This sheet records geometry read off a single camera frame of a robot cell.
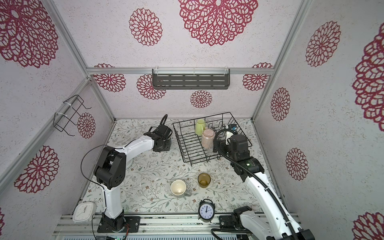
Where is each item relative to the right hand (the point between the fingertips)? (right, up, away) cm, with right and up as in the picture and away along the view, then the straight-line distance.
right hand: (223, 137), depth 75 cm
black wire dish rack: (-13, -1, +34) cm, 36 cm away
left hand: (-34, -8, +22) cm, 41 cm away
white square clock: (-71, -38, +1) cm, 80 cm away
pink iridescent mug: (-6, 0, +17) cm, 18 cm away
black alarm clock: (-8, -37, +1) cm, 38 cm away
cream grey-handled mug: (-23, -29, +9) cm, 38 cm away
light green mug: (-10, +7, +28) cm, 30 cm away
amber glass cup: (-9, -25, +12) cm, 29 cm away
